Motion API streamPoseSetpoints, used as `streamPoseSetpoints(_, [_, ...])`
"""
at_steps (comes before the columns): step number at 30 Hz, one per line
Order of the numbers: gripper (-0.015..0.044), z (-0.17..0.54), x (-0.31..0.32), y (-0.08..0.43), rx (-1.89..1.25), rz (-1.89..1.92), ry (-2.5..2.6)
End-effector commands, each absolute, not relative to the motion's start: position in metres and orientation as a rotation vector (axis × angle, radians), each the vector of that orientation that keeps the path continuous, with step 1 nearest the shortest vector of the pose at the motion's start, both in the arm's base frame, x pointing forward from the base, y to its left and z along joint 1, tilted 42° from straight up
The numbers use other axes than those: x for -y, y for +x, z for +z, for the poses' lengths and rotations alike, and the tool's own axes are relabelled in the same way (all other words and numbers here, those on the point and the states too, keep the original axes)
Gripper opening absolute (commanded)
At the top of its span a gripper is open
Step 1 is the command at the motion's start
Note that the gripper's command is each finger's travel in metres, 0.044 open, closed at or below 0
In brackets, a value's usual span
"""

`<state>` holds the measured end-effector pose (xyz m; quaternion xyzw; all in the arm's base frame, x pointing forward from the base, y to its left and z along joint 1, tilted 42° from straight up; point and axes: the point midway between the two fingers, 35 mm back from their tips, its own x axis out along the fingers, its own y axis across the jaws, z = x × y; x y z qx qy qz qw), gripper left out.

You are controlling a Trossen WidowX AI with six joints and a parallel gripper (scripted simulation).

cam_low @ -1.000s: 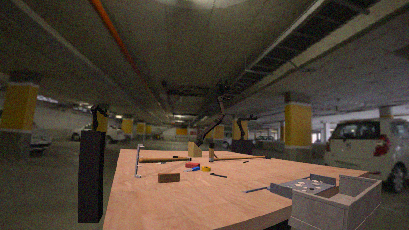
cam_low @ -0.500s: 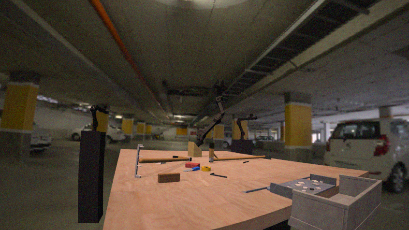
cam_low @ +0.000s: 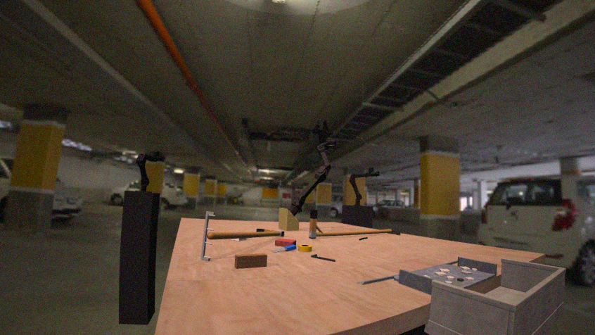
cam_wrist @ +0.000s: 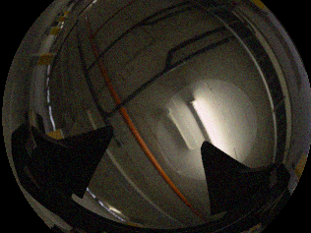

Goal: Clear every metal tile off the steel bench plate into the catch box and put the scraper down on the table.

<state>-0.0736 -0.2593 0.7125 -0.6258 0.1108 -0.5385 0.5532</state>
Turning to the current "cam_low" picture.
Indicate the yellow tape roll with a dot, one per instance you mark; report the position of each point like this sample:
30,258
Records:
305,248

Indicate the red flat block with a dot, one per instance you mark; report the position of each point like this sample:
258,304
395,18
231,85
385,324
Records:
284,242

